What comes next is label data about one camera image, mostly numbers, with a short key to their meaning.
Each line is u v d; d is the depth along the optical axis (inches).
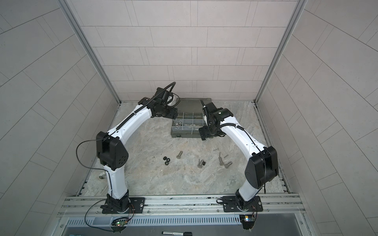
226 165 32.7
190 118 40.9
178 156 34.1
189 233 25.3
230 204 27.9
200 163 33.3
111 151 18.9
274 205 27.9
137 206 27.8
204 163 33.2
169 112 30.4
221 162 33.3
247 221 26.8
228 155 35.0
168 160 34.0
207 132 29.0
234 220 26.7
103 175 29.6
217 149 35.9
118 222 25.4
